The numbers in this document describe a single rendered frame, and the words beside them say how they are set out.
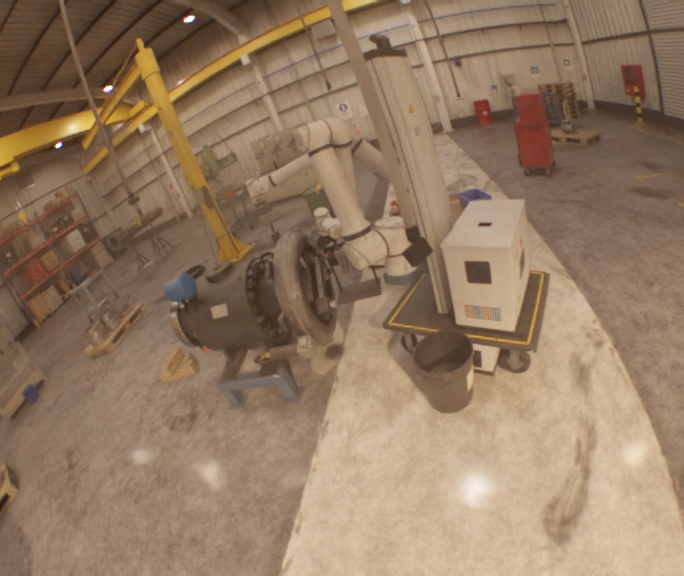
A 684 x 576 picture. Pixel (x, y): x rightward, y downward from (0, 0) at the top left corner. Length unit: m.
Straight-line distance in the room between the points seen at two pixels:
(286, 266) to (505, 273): 1.12
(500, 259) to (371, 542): 1.40
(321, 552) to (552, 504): 1.07
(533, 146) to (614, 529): 4.58
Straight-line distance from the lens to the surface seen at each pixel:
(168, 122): 5.59
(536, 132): 5.00
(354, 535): 1.64
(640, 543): 1.69
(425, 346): 1.75
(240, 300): 1.98
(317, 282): 2.08
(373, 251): 1.52
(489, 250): 1.46
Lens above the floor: 1.52
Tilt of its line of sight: 29 degrees down
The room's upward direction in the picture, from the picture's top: 22 degrees counter-clockwise
